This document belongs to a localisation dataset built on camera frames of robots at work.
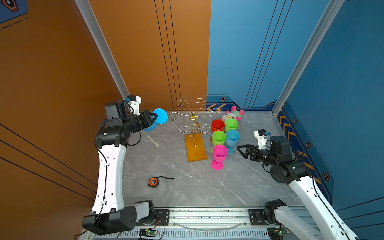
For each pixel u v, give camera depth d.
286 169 0.50
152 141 1.02
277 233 0.71
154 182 0.82
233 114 1.11
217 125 0.96
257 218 0.72
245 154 0.64
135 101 0.60
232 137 0.94
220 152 0.84
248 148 0.64
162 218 0.74
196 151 0.95
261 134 0.65
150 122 0.57
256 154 0.63
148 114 0.58
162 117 0.69
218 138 0.91
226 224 0.73
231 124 0.96
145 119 0.57
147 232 0.71
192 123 0.81
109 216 0.36
